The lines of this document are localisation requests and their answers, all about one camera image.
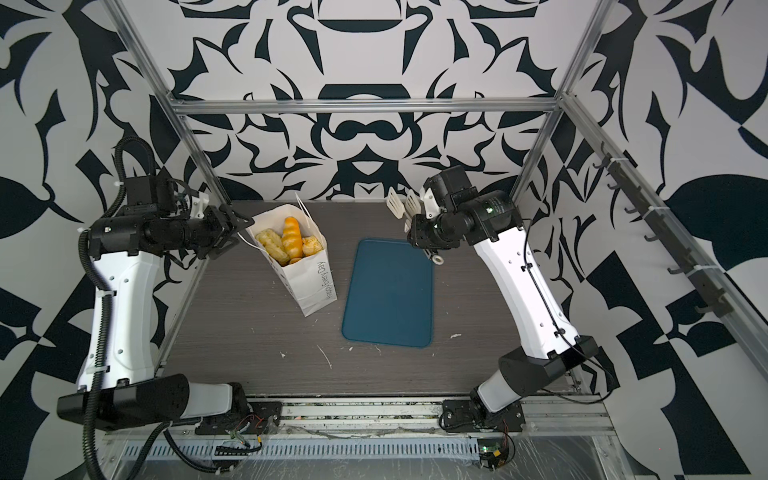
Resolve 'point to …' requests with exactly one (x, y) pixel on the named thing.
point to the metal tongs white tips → (399, 210)
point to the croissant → (292, 241)
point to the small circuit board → (493, 452)
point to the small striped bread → (272, 243)
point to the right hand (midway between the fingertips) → (414, 235)
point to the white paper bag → (310, 279)
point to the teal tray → (388, 296)
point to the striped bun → (294, 260)
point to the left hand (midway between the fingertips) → (244, 224)
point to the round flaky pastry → (311, 245)
